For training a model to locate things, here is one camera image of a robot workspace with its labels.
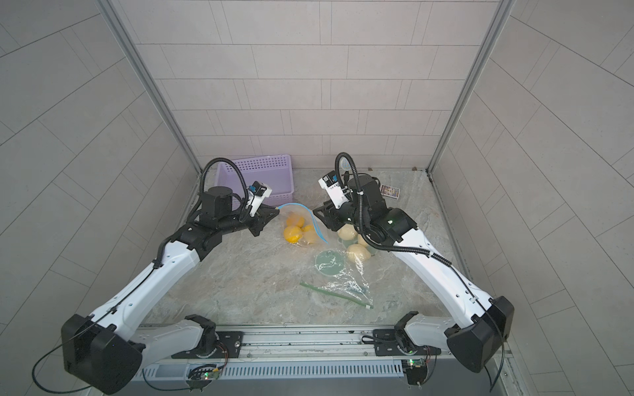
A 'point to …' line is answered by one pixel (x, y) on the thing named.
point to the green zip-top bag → (339, 271)
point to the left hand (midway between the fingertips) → (280, 209)
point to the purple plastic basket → (273, 172)
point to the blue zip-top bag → (302, 211)
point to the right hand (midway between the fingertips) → (319, 208)
